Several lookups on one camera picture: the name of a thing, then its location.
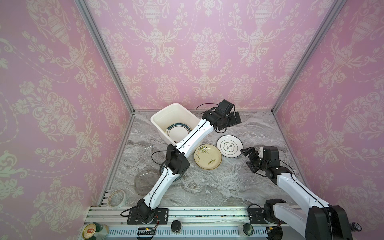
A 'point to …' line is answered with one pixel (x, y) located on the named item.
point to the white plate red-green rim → (177, 131)
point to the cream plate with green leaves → (207, 156)
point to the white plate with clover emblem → (229, 146)
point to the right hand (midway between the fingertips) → (243, 154)
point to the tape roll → (116, 198)
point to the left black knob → (176, 226)
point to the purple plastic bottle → (355, 226)
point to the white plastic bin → (173, 113)
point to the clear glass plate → (145, 180)
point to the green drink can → (95, 231)
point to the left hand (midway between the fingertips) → (236, 122)
